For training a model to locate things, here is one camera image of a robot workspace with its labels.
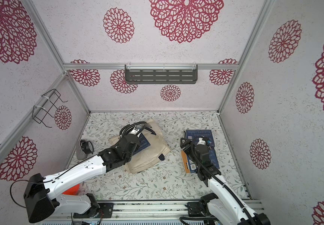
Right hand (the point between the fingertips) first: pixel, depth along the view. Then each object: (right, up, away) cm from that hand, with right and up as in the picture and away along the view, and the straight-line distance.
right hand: (182, 140), depth 80 cm
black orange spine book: (+2, -11, +8) cm, 14 cm away
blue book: (+20, +3, +18) cm, 27 cm away
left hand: (-28, +4, -2) cm, 29 cm away
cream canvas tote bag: (-23, -13, +12) cm, 29 cm away
